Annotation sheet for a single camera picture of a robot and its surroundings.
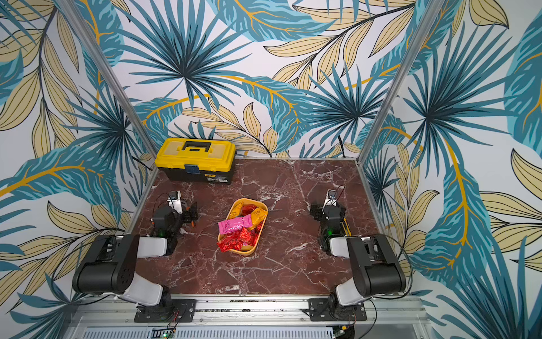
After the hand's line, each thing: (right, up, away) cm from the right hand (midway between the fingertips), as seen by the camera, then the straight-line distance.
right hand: (328, 201), depth 92 cm
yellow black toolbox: (-54, +18, +6) cm, 58 cm away
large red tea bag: (-39, -14, -11) cm, 43 cm away
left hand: (-63, -1, +1) cm, 63 cm away
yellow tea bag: (-31, -6, -4) cm, 32 cm away
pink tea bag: (-43, -9, -7) cm, 44 cm away
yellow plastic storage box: (-34, -18, -11) cm, 40 cm away
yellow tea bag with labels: (-40, -4, 0) cm, 41 cm away
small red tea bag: (-35, -3, -1) cm, 36 cm away
